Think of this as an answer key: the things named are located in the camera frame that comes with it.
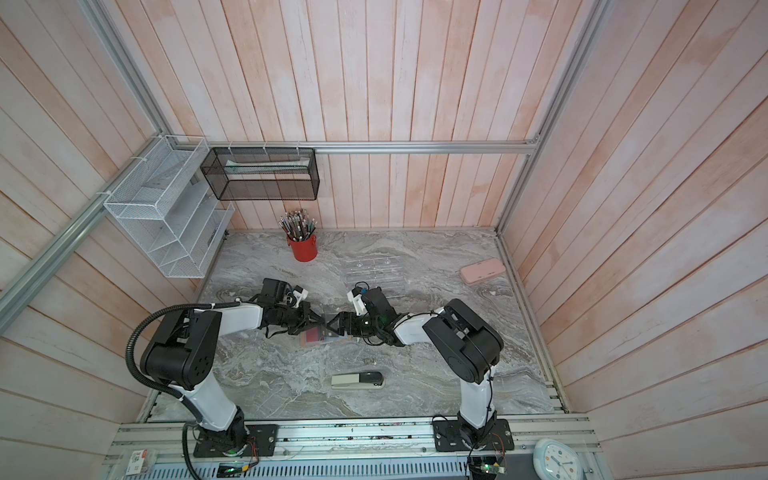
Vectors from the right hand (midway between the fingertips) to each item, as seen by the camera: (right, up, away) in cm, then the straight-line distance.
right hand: (336, 327), depth 90 cm
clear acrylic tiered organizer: (+16, +16, +17) cm, 28 cm away
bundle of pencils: (-15, +33, +11) cm, 38 cm away
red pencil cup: (-14, +24, +17) cm, 33 cm away
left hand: (-4, +1, +2) cm, 5 cm away
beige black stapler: (+7, -12, -12) cm, 18 cm away
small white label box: (-44, -27, -21) cm, 56 cm away
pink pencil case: (+51, +17, +17) cm, 56 cm away
